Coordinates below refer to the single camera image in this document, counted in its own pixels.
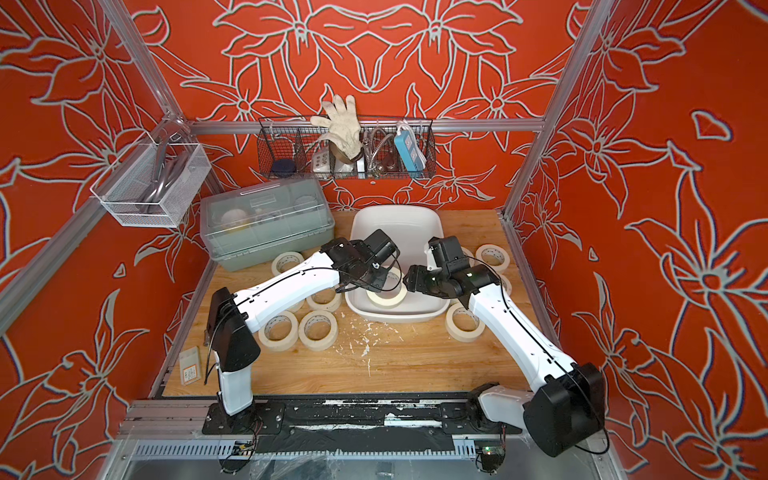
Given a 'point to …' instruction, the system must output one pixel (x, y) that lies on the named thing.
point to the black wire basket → (296, 147)
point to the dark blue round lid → (283, 167)
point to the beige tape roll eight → (331, 306)
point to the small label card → (189, 365)
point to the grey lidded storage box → (252, 226)
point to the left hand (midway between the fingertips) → (378, 276)
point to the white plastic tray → (411, 226)
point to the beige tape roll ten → (494, 255)
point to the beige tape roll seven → (282, 258)
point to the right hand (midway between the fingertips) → (406, 280)
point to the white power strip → (321, 162)
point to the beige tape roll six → (463, 324)
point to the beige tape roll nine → (318, 330)
